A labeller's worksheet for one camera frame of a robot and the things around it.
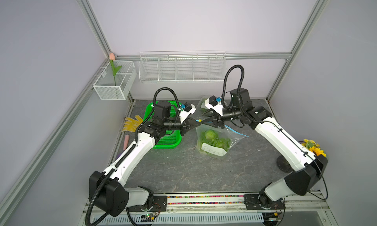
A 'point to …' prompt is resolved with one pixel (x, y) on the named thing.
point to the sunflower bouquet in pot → (313, 146)
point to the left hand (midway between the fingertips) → (199, 124)
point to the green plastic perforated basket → (171, 139)
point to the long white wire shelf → (183, 67)
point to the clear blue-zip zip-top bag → (208, 150)
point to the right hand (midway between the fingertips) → (202, 116)
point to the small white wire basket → (124, 78)
